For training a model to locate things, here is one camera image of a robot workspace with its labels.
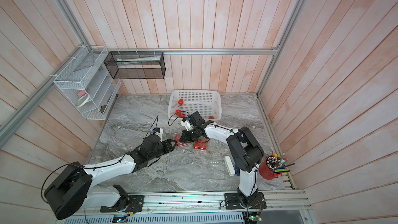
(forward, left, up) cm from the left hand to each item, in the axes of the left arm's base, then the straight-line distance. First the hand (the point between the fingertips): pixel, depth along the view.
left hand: (175, 145), depth 86 cm
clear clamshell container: (+10, -2, -5) cm, 11 cm away
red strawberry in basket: (+26, 0, -3) cm, 26 cm away
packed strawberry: (+1, -16, -3) cm, 16 cm away
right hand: (+4, -3, -2) cm, 5 cm away
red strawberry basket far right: (+22, -22, -3) cm, 32 cm away
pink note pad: (+20, +50, +22) cm, 58 cm away
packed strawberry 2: (+2, -3, -3) cm, 5 cm away
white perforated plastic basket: (+38, -21, -6) cm, 44 cm away
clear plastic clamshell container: (+2, -12, -3) cm, 13 cm away
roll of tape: (+16, +49, +19) cm, 55 cm away
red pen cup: (-16, -46, +10) cm, 49 cm away
